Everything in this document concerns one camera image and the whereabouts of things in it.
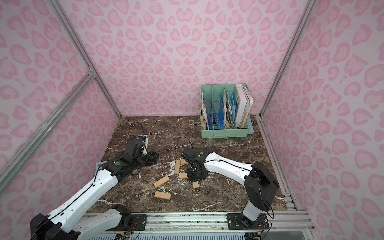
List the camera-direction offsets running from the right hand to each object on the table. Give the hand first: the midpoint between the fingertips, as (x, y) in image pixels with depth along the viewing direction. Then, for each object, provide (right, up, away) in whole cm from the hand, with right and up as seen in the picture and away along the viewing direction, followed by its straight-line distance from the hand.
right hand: (192, 181), depth 81 cm
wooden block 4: (-18, -2, +5) cm, 19 cm away
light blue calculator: (-57, +6, +10) cm, 58 cm away
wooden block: (-4, +13, -13) cm, 19 cm away
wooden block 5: (-17, -8, +1) cm, 19 cm away
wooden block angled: (+2, -1, -3) cm, 3 cm away
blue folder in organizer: (+20, +38, +37) cm, 57 cm away
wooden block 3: (-6, 0, +7) cm, 10 cm away
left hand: (-20, +15, -1) cm, 25 cm away
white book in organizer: (+30, +45, +12) cm, 55 cm away
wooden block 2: (-10, +5, +12) cm, 16 cm away
